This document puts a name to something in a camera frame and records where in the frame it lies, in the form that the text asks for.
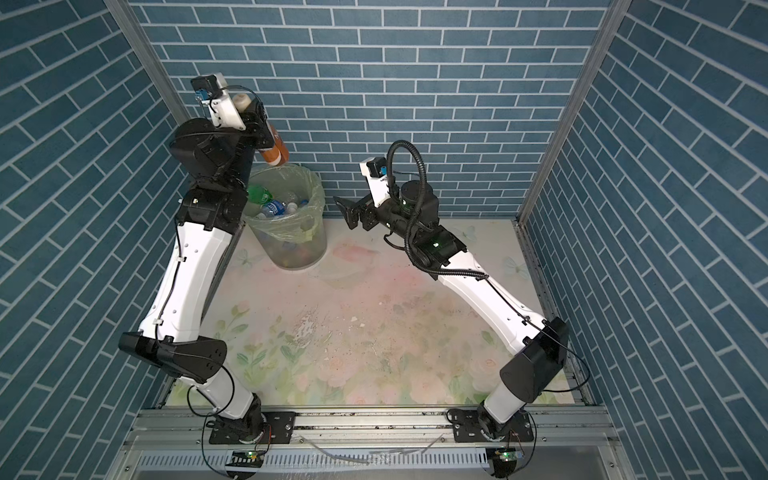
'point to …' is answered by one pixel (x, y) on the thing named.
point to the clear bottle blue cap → (292, 207)
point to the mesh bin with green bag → (289, 242)
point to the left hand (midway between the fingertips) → (253, 98)
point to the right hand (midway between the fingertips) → (347, 185)
